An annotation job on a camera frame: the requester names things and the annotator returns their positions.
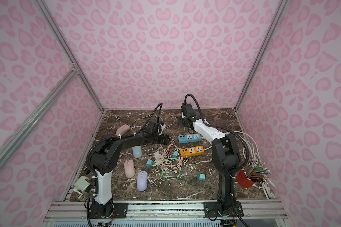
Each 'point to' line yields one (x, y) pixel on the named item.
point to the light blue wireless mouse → (137, 151)
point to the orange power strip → (192, 151)
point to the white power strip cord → (255, 142)
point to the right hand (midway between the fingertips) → (183, 119)
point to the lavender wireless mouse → (142, 180)
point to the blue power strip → (189, 138)
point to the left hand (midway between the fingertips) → (168, 138)
